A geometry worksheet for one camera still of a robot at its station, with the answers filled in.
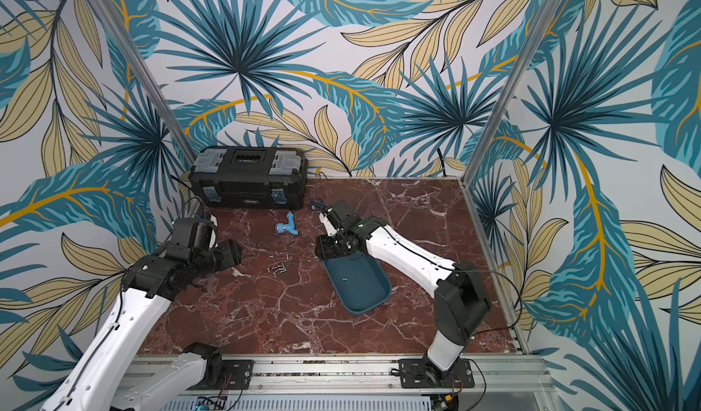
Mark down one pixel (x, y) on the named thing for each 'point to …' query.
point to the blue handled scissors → (317, 205)
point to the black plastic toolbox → (250, 177)
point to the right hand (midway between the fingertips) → (321, 249)
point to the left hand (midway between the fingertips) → (231, 257)
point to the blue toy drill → (290, 226)
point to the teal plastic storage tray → (359, 282)
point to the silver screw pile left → (279, 268)
